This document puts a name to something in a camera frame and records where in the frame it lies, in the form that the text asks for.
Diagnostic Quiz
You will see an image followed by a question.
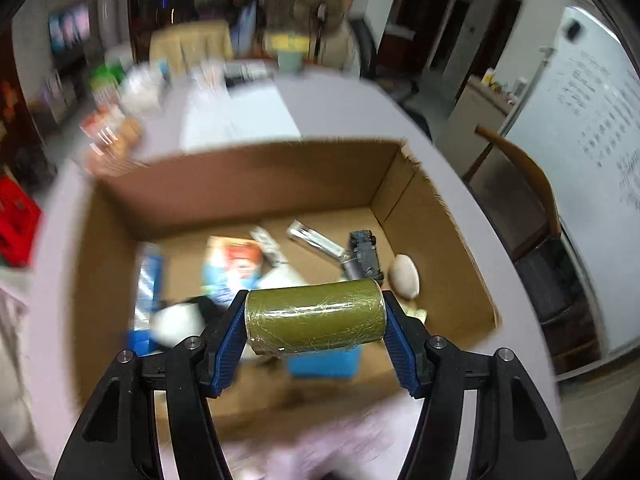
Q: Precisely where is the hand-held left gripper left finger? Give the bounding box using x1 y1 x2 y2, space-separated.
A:
52 290 251 480

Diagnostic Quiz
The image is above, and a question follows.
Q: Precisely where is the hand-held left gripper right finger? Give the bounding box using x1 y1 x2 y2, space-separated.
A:
382 292 576 480

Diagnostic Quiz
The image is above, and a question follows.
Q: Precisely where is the panda plush toy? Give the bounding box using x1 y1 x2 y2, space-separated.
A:
150 296 226 351

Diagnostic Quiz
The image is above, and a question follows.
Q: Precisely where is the olive green tape roll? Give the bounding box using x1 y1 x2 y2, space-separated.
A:
244 278 388 358

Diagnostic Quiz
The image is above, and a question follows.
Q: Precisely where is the cardboard box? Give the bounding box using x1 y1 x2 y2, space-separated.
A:
72 137 501 441

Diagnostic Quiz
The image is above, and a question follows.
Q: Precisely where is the cloth-covered desktop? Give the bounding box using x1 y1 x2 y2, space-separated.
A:
25 67 563 480

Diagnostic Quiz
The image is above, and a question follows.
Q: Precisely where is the blue flat box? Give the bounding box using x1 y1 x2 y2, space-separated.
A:
287 345 362 378

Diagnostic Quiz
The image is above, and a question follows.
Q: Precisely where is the beige stone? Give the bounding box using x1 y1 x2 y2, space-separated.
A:
389 254 422 301

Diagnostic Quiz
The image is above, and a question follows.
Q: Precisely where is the colourful tissue pack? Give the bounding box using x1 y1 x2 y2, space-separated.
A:
201 236 265 306

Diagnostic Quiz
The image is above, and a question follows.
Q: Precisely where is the clear tube blue cap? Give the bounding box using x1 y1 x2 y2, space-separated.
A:
126 254 167 357

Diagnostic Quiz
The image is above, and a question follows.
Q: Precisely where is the grey toy car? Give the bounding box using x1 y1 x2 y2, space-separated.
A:
340 229 383 281

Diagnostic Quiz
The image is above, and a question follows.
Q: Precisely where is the white clothespin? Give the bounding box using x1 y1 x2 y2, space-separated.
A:
249 227 288 266

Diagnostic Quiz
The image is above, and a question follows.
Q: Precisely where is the white cloth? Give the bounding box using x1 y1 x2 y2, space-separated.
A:
0 270 56 471

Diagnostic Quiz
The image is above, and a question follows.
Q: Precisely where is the wooden chair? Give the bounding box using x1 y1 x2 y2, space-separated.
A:
462 125 603 371

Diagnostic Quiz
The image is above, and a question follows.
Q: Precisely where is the red plastic stool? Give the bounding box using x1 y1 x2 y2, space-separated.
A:
0 175 41 266

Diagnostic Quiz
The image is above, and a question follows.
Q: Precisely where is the white plastic bag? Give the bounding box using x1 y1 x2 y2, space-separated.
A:
122 67 163 111

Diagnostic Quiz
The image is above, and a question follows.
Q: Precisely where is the whiteboard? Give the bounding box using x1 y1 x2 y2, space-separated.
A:
502 5 640 356

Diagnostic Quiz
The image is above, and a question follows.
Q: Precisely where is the green cup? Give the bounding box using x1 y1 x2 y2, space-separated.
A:
265 32 308 73

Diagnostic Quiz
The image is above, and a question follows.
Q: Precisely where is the black office chair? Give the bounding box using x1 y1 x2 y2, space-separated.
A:
347 17 433 136

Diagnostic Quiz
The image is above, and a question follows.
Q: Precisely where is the beige chair cover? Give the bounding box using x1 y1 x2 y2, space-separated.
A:
150 22 236 73

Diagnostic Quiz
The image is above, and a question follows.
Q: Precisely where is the television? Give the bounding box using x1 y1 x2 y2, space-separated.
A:
47 5 93 53

